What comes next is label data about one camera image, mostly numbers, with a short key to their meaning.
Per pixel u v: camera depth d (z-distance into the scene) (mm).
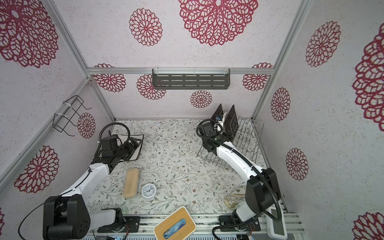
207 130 637
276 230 686
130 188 817
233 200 783
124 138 727
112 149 656
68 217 406
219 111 994
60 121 725
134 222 756
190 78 955
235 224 658
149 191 815
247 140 1062
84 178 495
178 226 704
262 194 436
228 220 742
